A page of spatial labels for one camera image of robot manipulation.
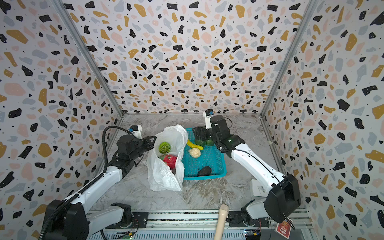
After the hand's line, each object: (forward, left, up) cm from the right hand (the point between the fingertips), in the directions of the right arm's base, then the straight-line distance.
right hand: (196, 125), depth 77 cm
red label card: (-41, -43, -27) cm, 65 cm away
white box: (-24, -33, -24) cm, 48 cm away
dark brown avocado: (-14, -5, -24) cm, 29 cm away
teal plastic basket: (-2, -9, -29) cm, 30 cm away
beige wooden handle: (-35, -14, -25) cm, 46 cm away
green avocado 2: (+6, -8, -25) cm, 27 cm away
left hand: (-2, +21, -6) cm, 22 cm away
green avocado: (+5, -3, -24) cm, 24 cm away
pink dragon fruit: (-10, +15, -19) cm, 26 cm away
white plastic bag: (-22, +17, -13) cm, 31 cm away
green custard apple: (0, +21, -22) cm, 31 cm away
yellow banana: (+5, +2, -27) cm, 27 cm away
